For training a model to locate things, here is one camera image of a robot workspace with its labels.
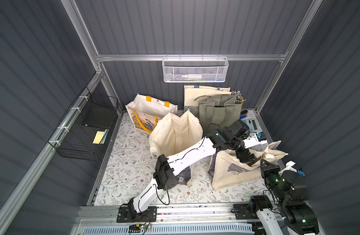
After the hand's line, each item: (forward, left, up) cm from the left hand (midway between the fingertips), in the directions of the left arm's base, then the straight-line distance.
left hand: (256, 153), depth 67 cm
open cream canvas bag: (+22, +42, -16) cm, 50 cm away
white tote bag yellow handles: (+47, +63, -19) cm, 81 cm away
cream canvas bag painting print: (0, +10, -18) cm, 21 cm away
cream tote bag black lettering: (+54, +26, -8) cm, 60 cm away
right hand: (-3, -2, -1) cm, 4 cm away
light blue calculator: (+36, -19, -24) cm, 47 cm away
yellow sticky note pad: (+10, +77, -1) cm, 78 cm away
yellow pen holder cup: (+45, -6, -8) cm, 46 cm away
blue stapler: (+48, -14, -24) cm, 55 cm away
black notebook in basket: (+19, +78, +5) cm, 80 cm away
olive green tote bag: (+30, +12, -4) cm, 33 cm away
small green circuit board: (-26, +58, -27) cm, 69 cm away
